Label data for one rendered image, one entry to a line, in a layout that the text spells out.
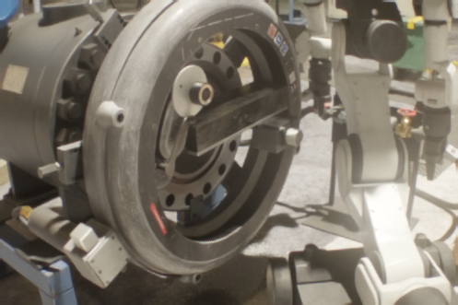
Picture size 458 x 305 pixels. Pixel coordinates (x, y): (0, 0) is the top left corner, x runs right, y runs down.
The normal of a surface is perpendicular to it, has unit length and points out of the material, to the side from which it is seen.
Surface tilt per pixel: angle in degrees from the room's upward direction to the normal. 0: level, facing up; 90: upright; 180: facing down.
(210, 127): 90
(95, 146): 78
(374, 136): 43
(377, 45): 84
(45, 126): 83
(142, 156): 90
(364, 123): 56
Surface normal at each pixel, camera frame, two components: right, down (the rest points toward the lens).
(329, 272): 0.06, -0.40
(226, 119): 0.80, 0.22
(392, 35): 0.08, 0.27
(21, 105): -0.58, 0.07
